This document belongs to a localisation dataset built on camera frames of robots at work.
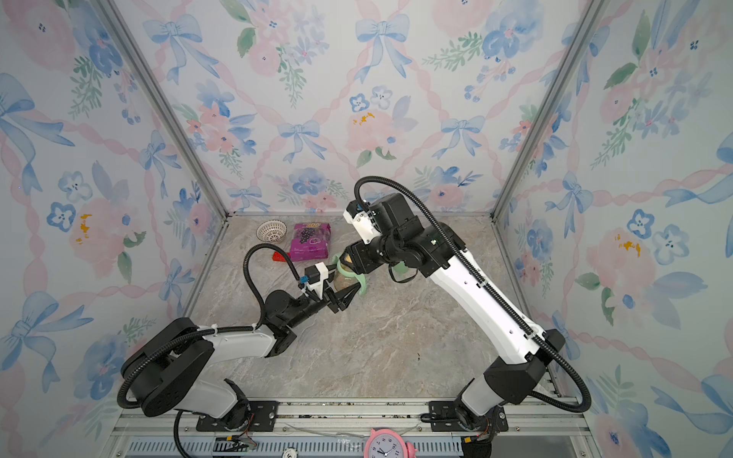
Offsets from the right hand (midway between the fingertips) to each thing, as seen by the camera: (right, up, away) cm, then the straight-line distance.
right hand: (354, 251), depth 67 cm
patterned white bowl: (-35, +7, +46) cm, 59 cm away
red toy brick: (-31, -3, +40) cm, 50 cm away
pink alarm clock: (+8, -46, +2) cm, 47 cm away
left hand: (0, -6, +5) cm, 8 cm away
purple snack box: (-18, +3, +36) cm, 41 cm away
